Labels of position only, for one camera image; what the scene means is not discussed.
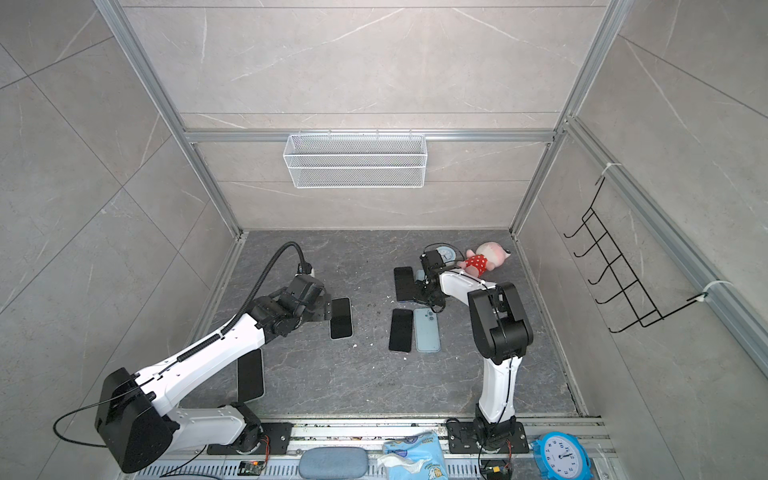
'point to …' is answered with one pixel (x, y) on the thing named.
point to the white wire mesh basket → (355, 160)
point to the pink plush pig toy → (489, 255)
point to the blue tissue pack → (414, 457)
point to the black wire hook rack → (644, 307)
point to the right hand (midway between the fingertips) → (419, 296)
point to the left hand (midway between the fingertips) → (318, 296)
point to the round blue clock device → (562, 456)
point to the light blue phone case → (426, 331)
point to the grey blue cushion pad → (333, 463)
